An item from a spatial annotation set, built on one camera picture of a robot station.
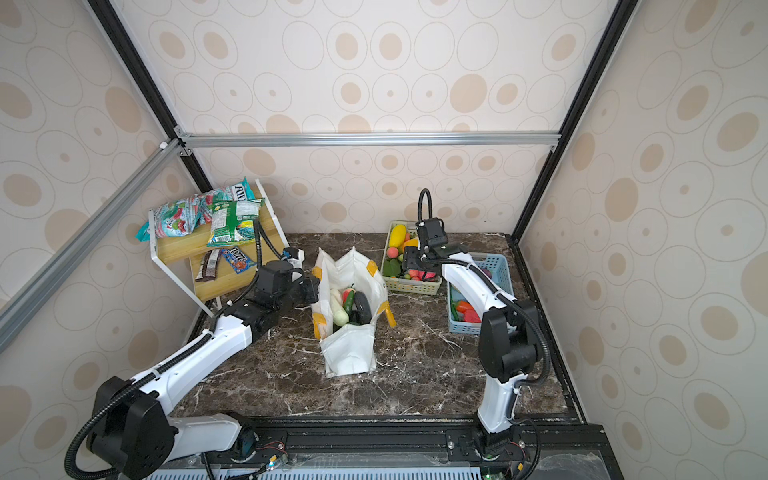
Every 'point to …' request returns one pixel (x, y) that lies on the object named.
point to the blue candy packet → (237, 260)
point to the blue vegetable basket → (462, 315)
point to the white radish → (339, 313)
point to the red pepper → (470, 315)
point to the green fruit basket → (398, 256)
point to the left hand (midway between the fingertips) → (325, 275)
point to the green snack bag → (233, 221)
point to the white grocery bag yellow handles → (347, 349)
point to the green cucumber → (349, 301)
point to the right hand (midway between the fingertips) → (415, 257)
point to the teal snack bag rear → (242, 191)
